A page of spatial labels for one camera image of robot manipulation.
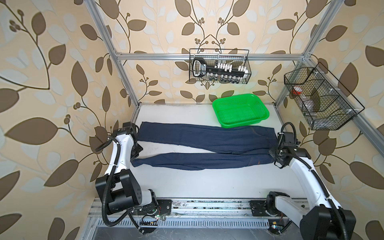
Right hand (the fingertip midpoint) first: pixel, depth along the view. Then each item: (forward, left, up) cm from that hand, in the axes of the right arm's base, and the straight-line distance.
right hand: (276, 156), depth 81 cm
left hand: (+1, +78, +2) cm, 78 cm away
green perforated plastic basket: (+43, +8, -9) cm, 45 cm away
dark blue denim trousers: (+14, +19, -12) cm, 27 cm away
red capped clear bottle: (+27, -13, +22) cm, 38 cm away
